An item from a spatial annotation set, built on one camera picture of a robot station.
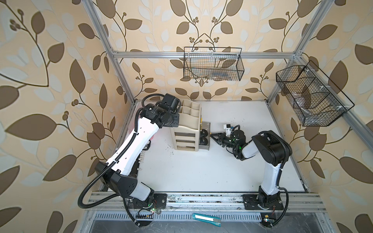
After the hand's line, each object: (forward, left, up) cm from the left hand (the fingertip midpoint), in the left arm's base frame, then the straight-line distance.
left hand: (170, 118), depth 74 cm
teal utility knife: (-40, -21, -27) cm, 53 cm away
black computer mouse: (+6, -19, -23) cm, 31 cm away
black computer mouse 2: (+1, -19, -24) cm, 30 cm away
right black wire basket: (+7, -75, +8) cm, 76 cm away
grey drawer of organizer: (+14, -22, -26) cm, 37 cm away
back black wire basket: (+42, -31, +7) cm, 53 cm away
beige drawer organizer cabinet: (-5, -8, -9) cm, 13 cm away
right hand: (+4, -24, -22) cm, 33 cm away
